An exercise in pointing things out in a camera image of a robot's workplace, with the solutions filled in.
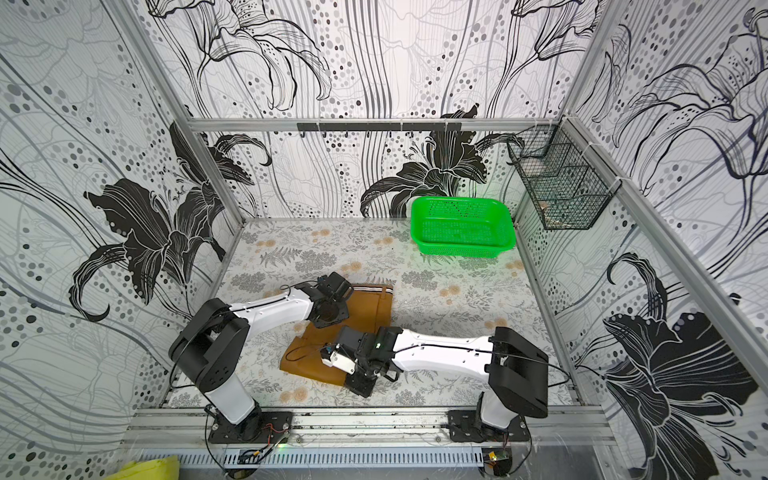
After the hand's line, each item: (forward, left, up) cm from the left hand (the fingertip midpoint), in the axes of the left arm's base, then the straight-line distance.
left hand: (341, 321), depth 93 cm
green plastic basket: (+42, -41, +1) cm, 58 cm away
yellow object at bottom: (-38, +31, +8) cm, 50 cm away
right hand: (-19, -7, +6) cm, 22 cm away
